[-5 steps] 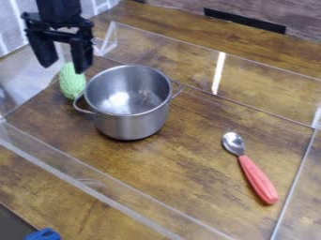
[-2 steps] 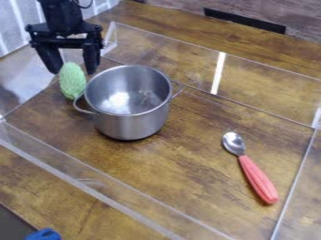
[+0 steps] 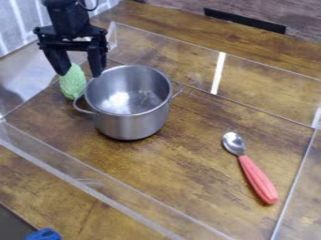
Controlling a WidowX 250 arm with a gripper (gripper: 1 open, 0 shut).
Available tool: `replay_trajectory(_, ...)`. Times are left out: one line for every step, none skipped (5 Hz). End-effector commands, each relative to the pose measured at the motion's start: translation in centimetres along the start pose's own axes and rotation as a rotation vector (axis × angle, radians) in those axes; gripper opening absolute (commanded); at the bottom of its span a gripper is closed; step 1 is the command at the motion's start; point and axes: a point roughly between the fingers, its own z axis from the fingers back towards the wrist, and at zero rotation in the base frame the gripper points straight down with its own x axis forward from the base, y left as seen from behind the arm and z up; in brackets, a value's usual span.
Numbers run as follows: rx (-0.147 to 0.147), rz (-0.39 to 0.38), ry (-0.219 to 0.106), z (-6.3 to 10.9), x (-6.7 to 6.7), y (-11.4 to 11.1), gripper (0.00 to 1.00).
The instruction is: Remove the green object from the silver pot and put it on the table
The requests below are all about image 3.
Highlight clear acrylic enclosure walls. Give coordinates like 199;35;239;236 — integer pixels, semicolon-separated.
0;22;321;240

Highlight blue object at corner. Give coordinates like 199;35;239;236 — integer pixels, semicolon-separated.
24;228;61;240

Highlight green bumpy toy vegetable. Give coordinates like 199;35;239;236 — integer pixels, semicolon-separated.
58;64;86;99

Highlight red handled metal spoon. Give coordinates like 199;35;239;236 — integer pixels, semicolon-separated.
222;132;279;204

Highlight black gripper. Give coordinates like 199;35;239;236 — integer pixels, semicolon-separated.
32;23;108;78

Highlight silver metal pot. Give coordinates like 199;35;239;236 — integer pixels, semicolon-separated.
72;65;181;141

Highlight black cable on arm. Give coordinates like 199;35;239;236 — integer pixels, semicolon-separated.
74;0;101;12

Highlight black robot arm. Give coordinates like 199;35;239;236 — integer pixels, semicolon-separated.
32;0;108;77

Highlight black strip on table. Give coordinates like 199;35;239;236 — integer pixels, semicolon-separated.
203;7;286;35

